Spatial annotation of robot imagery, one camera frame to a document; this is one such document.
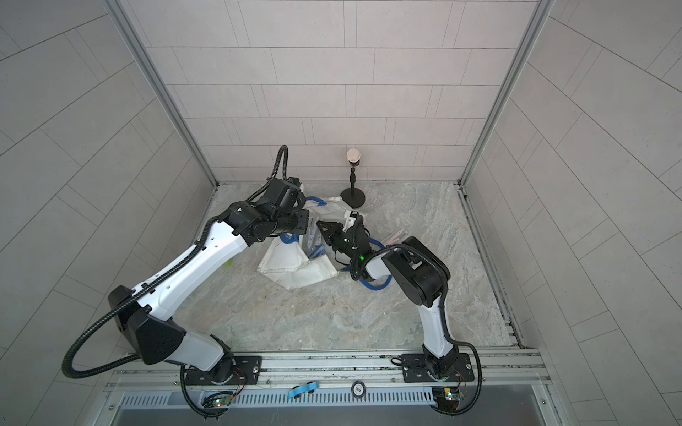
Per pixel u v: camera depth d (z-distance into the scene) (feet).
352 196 3.61
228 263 1.59
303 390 2.19
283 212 1.84
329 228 2.76
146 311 1.28
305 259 2.25
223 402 2.11
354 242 2.32
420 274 1.72
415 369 2.33
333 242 2.66
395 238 3.21
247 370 2.33
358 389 2.26
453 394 2.26
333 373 2.33
